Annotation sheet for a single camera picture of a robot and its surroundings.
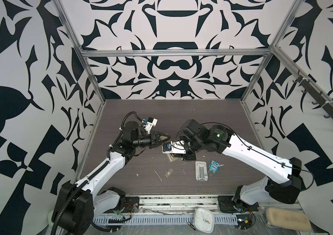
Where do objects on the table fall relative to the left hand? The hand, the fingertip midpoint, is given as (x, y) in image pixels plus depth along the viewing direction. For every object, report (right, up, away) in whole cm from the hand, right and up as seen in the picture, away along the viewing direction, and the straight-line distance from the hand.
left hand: (171, 136), depth 70 cm
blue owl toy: (+25, -20, +15) cm, 35 cm away
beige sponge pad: (+52, -37, -3) cm, 64 cm away
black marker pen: (+9, -41, -2) cm, 42 cm away
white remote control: (0, -9, -3) cm, 10 cm away
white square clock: (+15, -38, -3) cm, 41 cm away
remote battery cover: (-1, -23, +15) cm, 27 cm away
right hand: (+1, -6, -3) cm, 7 cm away
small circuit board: (+35, -41, +1) cm, 54 cm away
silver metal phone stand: (+17, -21, +13) cm, 30 cm away
